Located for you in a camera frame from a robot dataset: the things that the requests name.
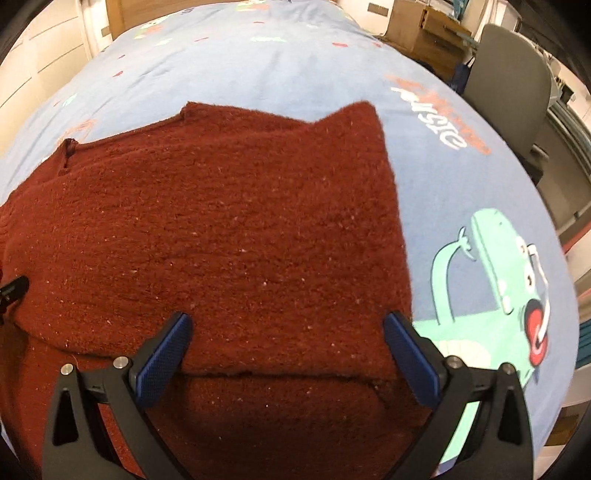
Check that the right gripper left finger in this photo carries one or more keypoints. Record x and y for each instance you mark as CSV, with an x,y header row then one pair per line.
x,y
76,443

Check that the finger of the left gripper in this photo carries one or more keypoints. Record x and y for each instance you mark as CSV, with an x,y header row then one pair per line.
x,y
13,292

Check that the dark red knit sweater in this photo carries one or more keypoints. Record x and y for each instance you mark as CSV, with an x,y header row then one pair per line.
x,y
281,239

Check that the blue cartoon print bedsheet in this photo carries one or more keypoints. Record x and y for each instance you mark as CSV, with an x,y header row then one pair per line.
x,y
489,346

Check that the cream wardrobe doors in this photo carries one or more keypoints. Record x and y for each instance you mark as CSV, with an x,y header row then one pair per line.
x,y
53,48

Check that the wooden headboard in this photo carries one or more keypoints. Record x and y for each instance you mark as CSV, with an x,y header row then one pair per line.
x,y
125,14

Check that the grey office chair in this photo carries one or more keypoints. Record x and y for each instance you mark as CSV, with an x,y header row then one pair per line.
x,y
509,85

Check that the wooden desk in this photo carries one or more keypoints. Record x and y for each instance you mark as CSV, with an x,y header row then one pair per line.
x,y
427,36

